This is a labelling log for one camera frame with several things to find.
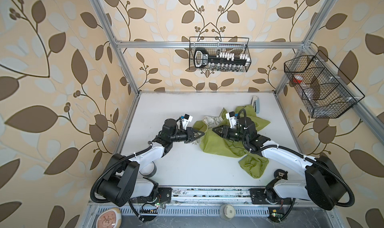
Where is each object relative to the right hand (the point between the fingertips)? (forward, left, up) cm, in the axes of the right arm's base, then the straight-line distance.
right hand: (214, 131), depth 79 cm
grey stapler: (+31, -35, -14) cm, 49 cm away
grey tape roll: (-14, +37, -17) cm, 43 cm away
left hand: (-3, +5, +2) cm, 7 cm away
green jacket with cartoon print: (-15, -23, -12) cm, 30 cm away
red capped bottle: (+21, -47, +17) cm, 54 cm away
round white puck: (-35, -2, -5) cm, 36 cm away
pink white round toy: (-35, +50, -14) cm, 62 cm away
